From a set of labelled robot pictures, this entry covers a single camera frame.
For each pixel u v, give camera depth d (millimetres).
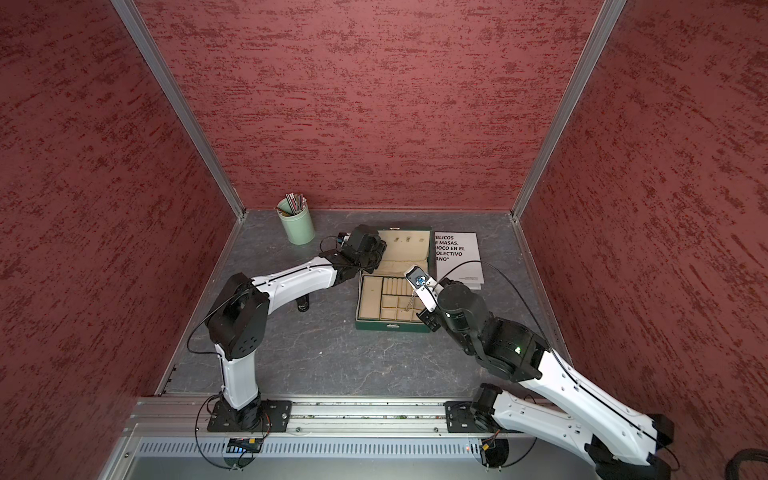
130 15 709
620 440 393
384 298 913
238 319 493
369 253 734
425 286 507
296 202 1039
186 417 769
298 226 1053
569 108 888
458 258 1029
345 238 851
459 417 730
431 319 566
